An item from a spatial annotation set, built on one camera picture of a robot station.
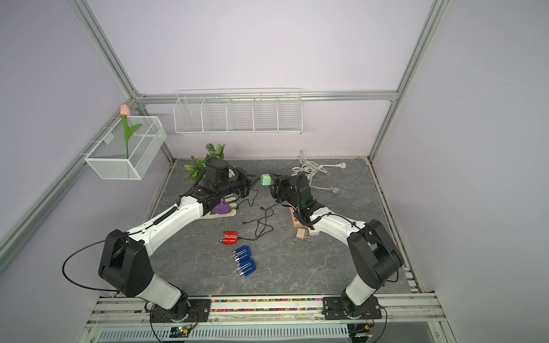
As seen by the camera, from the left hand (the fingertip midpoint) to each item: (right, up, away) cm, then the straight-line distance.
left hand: (263, 175), depth 79 cm
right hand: (0, +1, +2) cm, 2 cm away
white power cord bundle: (+21, +4, +33) cm, 39 cm away
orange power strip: (+13, -21, +13) cm, 28 cm away
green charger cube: (+1, -2, +1) cm, 2 cm away
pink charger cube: (+15, -25, +11) cm, 31 cm away
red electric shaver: (-15, -26, +9) cm, 32 cm away
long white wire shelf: (-14, +30, +19) cm, 38 cm away
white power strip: (+21, -24, +12) cm, 34 cm away
